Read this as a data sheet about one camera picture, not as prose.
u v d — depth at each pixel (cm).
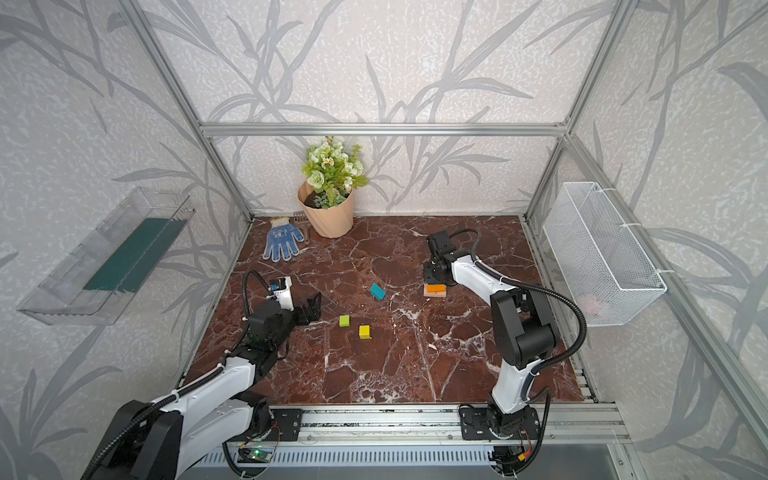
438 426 75
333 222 106
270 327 66
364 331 89
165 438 41
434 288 99
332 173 97
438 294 96
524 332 48
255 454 71
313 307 79
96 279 64
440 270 69
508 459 70
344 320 91
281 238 115
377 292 97
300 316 77
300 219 118
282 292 75
